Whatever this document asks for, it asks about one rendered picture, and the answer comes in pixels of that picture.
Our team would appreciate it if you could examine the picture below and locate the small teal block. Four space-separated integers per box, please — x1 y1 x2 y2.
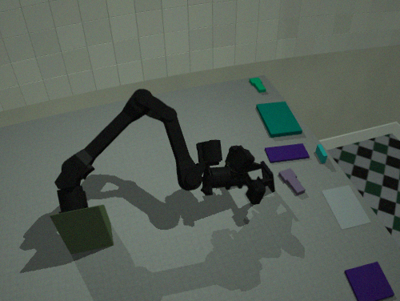
315 144 328 163

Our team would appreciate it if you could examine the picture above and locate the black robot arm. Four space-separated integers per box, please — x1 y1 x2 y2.
54 89 254 213

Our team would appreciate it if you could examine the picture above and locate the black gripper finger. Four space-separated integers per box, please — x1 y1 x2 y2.
257 176 273 187
247 162 261 172

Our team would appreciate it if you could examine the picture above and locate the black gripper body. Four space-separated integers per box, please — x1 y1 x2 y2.
224 151 266 205

